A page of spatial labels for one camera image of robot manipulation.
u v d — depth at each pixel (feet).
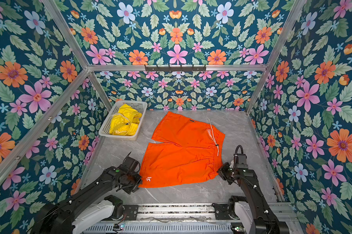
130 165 2.22
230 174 2.44
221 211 2.40
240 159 2.19
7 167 1.69
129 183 2.26
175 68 2.99
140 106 3.77
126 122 3.41
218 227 2.30
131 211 2.43
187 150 3.14
